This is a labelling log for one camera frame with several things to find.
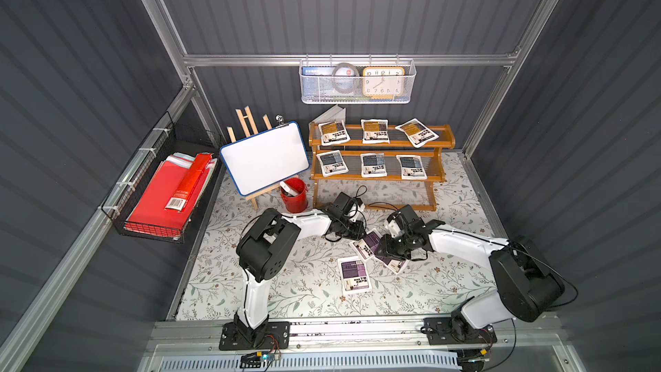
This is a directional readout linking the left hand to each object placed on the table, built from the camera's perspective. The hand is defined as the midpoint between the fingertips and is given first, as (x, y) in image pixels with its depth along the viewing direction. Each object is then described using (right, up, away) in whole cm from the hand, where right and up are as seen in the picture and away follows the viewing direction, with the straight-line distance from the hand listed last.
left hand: (367, 237), depth 92 cm
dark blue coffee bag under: (-13, +27, +3) cm, 30 cm away
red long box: (-53, +24, -17) cm, 61 cm away
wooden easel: (-40, +38, -2) cm, 55 cm away
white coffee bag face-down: (+17, +25, +2) cm, 30 cm away
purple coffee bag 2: (-5, -11, -7) cm, 14 cm away
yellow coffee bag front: (+16, +36, -8) cm, 40 cm away
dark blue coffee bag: (+3, +26, +2) cm, 26 cm away
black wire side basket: (-63, +34, -13) cm, 73 cm away
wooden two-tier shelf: (+26, +31, +7) cm, 41 cm away
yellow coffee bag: (+2, +38, -5) cm, 38 cm away
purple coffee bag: (+8, -8, -6) cm, 13 cm away
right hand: (+3, -5, -6) cm, 8 cm away
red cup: (-27, +11, +8) cm, 31 cm away
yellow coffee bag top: (-12, +37, -7) cm, 39 cm away
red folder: (-62, +11, -23) cm, 67 cm away
